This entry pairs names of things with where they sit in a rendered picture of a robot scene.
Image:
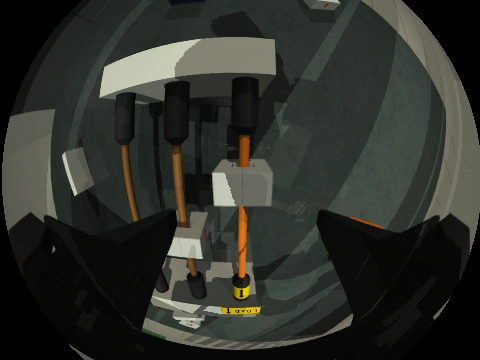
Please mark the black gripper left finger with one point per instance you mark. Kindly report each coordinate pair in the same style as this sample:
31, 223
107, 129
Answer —
123, 263

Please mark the white rectangular block with red arrow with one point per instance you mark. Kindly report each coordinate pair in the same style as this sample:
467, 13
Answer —
322, 4

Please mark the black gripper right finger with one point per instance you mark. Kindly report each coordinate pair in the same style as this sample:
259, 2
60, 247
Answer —
368, 259

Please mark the dark navy block with red arrow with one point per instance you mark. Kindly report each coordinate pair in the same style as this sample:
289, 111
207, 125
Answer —
174, 2

